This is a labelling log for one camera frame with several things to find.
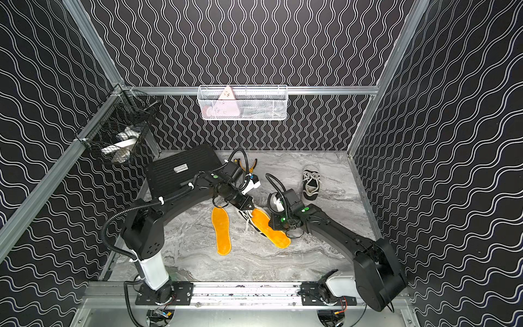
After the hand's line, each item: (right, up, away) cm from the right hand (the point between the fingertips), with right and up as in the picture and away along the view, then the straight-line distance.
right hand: (271, 222), depth 84 cm
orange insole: (-23, -1, +9) cm, 25 cm away
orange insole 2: (+2, -4, -6) cm, 8 cm away
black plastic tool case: (-46, +21, +19) cm, 54 cm away
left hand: (-8, +8, -1) cm, 11 cm away
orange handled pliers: (-10, +23, +28) cm, 37 cm away
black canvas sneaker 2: (+20, +17, +14) cm, 30 cm away
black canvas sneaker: (-10, +3, 0) cm, 10 cm away
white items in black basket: (-61, +30, -2) cm, 68 cm away
